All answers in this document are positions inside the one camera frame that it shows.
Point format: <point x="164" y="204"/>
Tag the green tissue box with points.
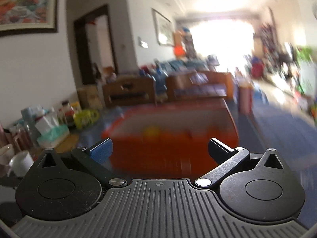
<point x="52" y="133"/>

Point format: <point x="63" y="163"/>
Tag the green cartoon mug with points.
<point x="86" y="118"/>

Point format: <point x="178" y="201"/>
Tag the blue patterned tablecloth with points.
<point x="267" y="126"/>

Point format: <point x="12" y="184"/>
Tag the cardboard box on floor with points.
<point x="89" y="97"/>

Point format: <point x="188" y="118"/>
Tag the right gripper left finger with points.
<point x="93" y="158"/>

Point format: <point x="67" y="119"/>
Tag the framed fruit picture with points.
<point x="20" y="17"/>

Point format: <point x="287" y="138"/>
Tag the framed painting on wall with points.
<point x="164" y="29"/>

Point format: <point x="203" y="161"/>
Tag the orange cardboard box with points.
<point x="171" y="140"/>

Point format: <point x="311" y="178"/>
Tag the white ceramic mug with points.
<point x="20" y="164"/>

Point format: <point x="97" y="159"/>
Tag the wooden chair with cutout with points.
<point x="199" y="85"/>

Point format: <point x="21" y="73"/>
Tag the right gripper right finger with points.
<point x="228" y="159"/>

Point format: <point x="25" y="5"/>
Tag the pink cylindrical canister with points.
<point x="245" y="98"/>

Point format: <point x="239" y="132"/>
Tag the wooden trivet board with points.
<point x="68" y="144"/>

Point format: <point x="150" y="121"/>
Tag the white chest freezer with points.
<point x="307" y="78"/>

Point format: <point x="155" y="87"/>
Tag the dark sauce bottle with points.
<point x="68" y="114"/>

